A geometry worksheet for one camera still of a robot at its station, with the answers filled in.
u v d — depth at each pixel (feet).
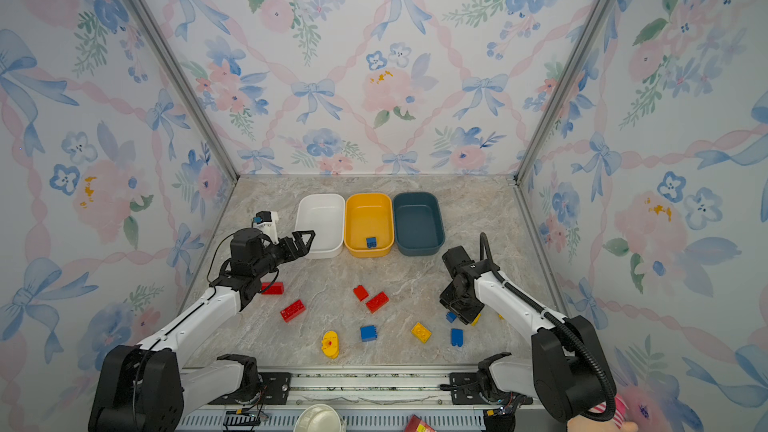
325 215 3.76
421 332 2.70
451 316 2.80
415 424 2.18
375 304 2.87
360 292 2.95
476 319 2.42
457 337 2.70
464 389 2.40
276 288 2.96
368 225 3.48
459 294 2.34
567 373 1.36
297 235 2.51
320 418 2.32
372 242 3.21
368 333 2.73
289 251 2.45
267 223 2.49
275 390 2.45
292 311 2.77
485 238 2.18
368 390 2.49
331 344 2.56
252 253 2.14
